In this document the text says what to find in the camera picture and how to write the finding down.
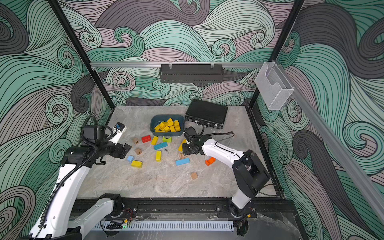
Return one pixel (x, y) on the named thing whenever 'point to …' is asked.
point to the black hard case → (209, 114)
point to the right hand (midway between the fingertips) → (184, 150)
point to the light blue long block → (181, 161)
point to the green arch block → (167, 140)
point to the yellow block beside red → (154, 140)
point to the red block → (146, 138)
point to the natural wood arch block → (181, 155)
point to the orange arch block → (210, 161)
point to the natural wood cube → (194, 175)
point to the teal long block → (160, 145)
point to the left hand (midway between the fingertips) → (120, 141)
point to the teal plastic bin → (156, 119)
